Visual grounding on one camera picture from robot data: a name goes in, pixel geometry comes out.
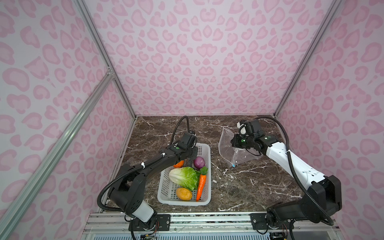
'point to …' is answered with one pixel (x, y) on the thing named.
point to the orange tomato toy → (179, 164)
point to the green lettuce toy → (186, 177)
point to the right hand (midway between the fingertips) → (231, 139)
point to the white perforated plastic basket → (167, 189)
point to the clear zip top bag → (235, 155)
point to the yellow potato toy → (184, 194)
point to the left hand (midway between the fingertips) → (194, 147)
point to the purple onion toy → (199, 162)
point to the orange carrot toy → (203, 172)
